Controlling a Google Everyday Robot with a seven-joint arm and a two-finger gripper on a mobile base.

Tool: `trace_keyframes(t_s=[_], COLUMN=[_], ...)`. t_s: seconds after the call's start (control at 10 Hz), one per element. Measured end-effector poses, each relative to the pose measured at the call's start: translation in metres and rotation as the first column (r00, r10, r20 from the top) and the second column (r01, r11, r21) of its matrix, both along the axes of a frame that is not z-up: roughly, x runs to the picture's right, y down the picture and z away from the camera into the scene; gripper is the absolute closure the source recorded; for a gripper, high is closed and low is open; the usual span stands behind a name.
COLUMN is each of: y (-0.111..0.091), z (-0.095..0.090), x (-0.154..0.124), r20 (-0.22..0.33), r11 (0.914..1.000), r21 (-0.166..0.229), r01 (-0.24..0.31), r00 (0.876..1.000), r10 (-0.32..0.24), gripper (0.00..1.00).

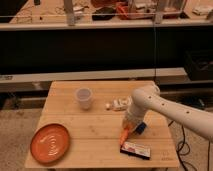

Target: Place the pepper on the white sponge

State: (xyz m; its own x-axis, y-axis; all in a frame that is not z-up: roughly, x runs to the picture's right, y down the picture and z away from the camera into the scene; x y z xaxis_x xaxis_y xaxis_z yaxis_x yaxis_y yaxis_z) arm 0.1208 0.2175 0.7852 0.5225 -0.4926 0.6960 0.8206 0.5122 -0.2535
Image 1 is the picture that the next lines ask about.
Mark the orange plate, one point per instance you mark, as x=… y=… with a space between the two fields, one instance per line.
x=50 y=143

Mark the metal shelf rack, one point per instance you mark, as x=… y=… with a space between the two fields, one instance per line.
x=42 y=41

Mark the translucent plastic cup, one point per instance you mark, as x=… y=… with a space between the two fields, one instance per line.
x=84 y=98

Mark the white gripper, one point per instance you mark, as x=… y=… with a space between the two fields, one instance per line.
x=133 y=120

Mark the small white toy object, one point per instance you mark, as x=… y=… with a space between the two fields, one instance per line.
x=119 y=104

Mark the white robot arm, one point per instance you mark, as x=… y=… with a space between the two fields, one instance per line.
x=148 y=98

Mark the black crate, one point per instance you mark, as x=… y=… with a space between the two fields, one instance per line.
x=199 y=64

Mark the orange pepper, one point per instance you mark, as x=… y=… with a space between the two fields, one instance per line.
x=124 y=134

